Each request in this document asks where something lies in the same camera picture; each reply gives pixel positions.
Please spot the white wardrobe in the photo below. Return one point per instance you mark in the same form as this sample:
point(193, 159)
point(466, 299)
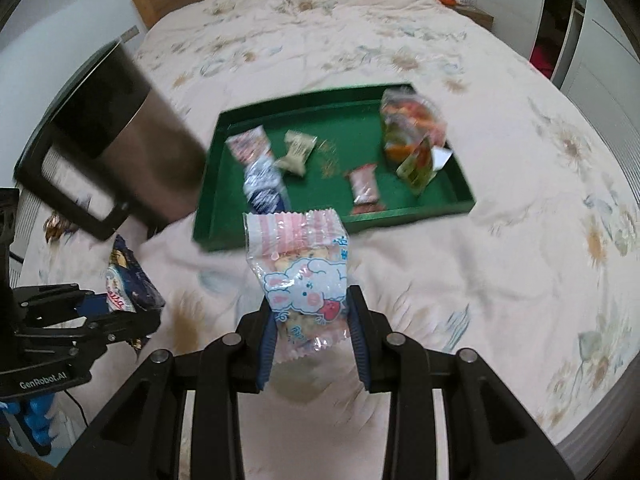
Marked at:
point(597, 68)

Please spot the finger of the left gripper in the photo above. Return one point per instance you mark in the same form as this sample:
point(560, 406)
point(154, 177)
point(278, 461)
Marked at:
point(57, 303)
point(67, 332)

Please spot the navy Danisa cookie packet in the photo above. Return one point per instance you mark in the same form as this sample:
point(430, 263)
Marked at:
point(128, 288)

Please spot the white blue long snack packet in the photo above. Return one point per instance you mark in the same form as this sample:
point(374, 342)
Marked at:
point(263, 185)

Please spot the dark brown box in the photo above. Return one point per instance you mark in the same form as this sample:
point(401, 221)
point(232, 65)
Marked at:
point(111, 125)

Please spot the green tray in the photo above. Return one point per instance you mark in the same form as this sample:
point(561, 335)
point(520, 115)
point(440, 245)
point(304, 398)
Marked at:
point(347, 124)

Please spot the wall switch plate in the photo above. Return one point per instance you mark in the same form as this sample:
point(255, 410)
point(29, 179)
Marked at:
point(129, 34)

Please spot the beige sugar-free snack packet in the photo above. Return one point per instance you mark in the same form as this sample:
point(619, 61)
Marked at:
point(300, 145)

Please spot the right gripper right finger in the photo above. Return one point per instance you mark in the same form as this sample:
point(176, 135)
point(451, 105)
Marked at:
point(368, 330)

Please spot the pink bunny snack packet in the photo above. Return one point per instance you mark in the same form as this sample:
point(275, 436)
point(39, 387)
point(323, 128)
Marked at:
point(300, 261)

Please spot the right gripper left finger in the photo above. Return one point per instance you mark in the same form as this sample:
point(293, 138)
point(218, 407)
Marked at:
point(259, 336)

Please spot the colourful dried fruit bag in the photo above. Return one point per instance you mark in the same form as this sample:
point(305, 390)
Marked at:
point(411, 126)

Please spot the wooden nightstand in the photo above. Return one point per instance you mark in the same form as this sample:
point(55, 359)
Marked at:
point(479, 17)

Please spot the red clear snack packet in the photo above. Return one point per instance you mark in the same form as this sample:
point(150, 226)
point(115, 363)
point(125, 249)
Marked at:
point(366, 197)

